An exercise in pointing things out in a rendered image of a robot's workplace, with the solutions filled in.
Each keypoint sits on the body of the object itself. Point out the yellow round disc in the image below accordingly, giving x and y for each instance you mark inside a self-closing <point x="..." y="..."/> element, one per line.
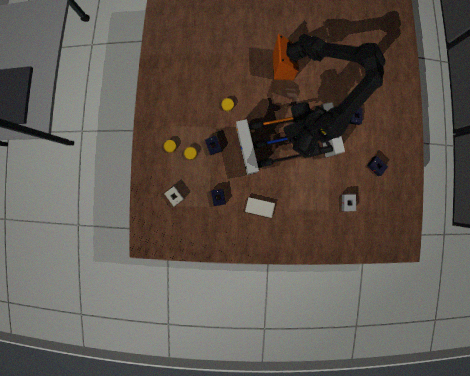
<point x="170" y="146"/>
<point x="227" y="104"/>
<point x="190" y="153"/>

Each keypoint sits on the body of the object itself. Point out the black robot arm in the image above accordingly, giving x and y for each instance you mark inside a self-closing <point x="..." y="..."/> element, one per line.
<point x="336" y="120"/>

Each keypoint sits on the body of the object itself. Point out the white square block with hole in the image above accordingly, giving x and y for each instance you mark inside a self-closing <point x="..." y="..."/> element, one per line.
<point x="171" y="192"/>

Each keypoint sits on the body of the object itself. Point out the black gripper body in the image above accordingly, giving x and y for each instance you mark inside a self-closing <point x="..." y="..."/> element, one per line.
<point x="299" y="110"/>

